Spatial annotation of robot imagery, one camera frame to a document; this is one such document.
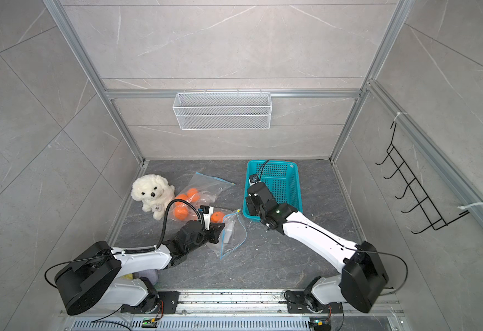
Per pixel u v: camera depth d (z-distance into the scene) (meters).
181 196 0.97
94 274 0.43
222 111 1.01
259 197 0.59
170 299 0.75
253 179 0.70
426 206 0.63
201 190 0.96
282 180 1.10
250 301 0.75
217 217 0.88
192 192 0.98
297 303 0.73
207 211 0.77
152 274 0.77
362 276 0.40
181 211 0.88
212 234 0.75
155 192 0.85
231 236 0.89
